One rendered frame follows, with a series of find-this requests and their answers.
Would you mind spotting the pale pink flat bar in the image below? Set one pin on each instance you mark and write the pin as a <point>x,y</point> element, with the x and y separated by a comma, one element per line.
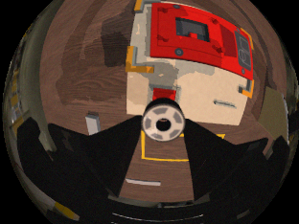
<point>158,183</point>

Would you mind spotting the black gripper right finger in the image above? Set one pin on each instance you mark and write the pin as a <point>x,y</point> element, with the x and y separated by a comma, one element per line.
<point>212,159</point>

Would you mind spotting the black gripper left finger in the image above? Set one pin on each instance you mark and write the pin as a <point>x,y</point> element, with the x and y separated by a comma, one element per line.
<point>108,154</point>

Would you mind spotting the white wheel with black tyre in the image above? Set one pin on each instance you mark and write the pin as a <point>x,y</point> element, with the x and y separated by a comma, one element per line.
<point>168,130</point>

